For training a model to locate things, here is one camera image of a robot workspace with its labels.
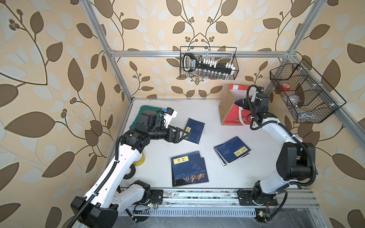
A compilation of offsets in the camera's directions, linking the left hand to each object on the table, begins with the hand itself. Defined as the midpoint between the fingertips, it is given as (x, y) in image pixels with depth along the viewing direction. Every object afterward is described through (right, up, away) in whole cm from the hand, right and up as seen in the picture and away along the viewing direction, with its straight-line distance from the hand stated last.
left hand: (181, 131), depth 66 cm
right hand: (+42, +17, +23) cm, 51 cm away
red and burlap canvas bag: (+32, +8, +23) cm, 40 cm away
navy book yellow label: (+31, -15, +23) cm, 42 cm away
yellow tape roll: (-25, -21, +19) cm, 38 cm away
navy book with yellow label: (+9, -3, +36) cm, 37 cm away
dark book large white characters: (+4, -25, +16) cm, 30 cm away
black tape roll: (-30, -27, +16) cm, 43 cm away
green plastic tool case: (-31, +13, +44) cm, 55 cm away
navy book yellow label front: (+4, -24, +16) cm, 30 cm away
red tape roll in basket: (+60, +24, +14) cm, 66 cm away
